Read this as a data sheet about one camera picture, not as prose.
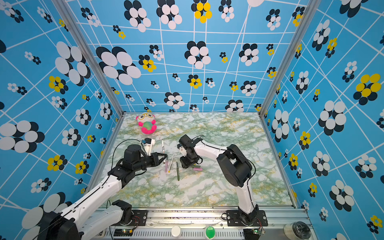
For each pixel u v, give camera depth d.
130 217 0.71
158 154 0.73
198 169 0.89
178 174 0.89
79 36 0.78
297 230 0.62
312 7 0.68
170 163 0.92
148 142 0.73
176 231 0.64
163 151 1.00
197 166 0.90
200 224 0.72
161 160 0.76
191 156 0.79
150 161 0.70
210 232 0.62
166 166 0.91
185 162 0.81
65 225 0.40
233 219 0.72
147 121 1.08
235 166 0.52
